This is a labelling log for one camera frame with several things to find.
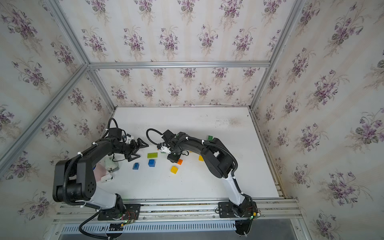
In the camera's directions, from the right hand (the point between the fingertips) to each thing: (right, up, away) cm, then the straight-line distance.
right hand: (176, 156), depth 93 cm
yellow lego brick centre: (+15, -1, -2) cm, 15 cm away
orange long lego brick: (+3, -3, -4) cm, 5 cm away
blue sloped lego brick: (-23, -4, -7) cm, 24 cm away
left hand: (-19, +5, -5) cm, 20 cm away
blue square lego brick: (-14, -3, -5) cm, 15 cm away
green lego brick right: (+22, +11, +5) cm, 25 cm away
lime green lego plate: (-14, +1, 0) cm, 14 cm away
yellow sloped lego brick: (-1, -6, -7) cm, 9 cm away
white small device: (-35, -2, -11) cm, 36 cm away
